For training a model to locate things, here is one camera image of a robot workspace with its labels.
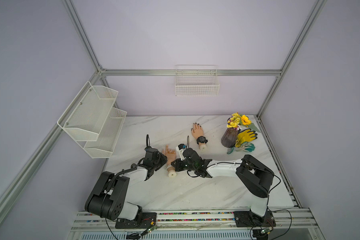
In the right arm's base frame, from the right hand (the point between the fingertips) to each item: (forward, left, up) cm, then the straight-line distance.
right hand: (172, 165), depth 88 cm
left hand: (+6, +4, -3) cm, 8 cm away
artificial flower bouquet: (+16, -37, +21) cm, 46 cm away
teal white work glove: (+15, -51, -5) cm, 53 cm away
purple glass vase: (+20, -38, 0) cm, 43 cm away
